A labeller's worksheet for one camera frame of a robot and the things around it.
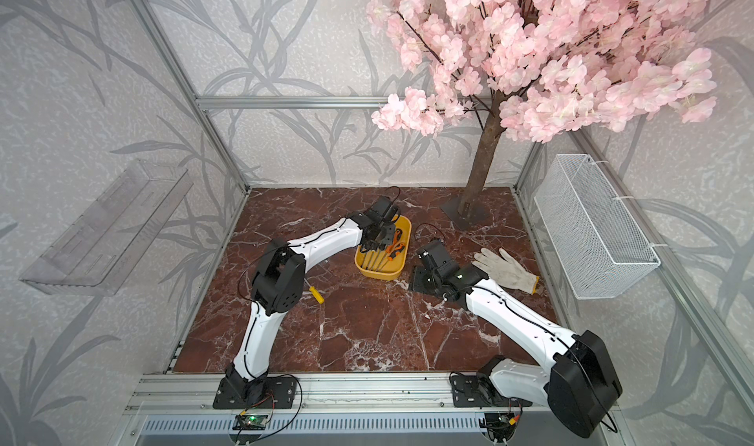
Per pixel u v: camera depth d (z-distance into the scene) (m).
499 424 0.78
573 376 0.39
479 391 0.65
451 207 1.15
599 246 0.60
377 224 0.77
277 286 0.55
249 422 0.71
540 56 0.56
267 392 0.71
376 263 0.99
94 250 0.65
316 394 0.75
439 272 0.61
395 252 0.99
